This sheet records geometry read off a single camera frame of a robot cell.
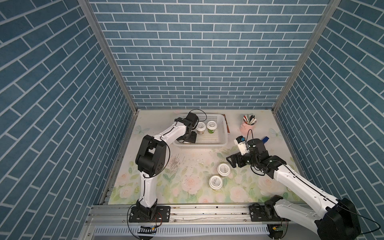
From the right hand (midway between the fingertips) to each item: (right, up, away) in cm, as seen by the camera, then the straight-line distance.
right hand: (234, 155), depth 82 cm
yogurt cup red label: (-19, +15, +17) cm, 29 cm away
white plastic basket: (-6, +8, +19) cm, 21 cm away
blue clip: (+26, +6, +19) cm, 33 cm away
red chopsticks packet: (+1, +14, +26) cm, 29 cm away
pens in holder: (+16, +20, +20) cm, 32 cm away
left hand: (-25, +8, +14) cm, 30 cm away
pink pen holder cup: (+11, +15, +17) cm, 26 cm away
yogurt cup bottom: (-11, -13, -5) cm, 18 cm away
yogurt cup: (-6, -8, 0) cm, 10 cm away
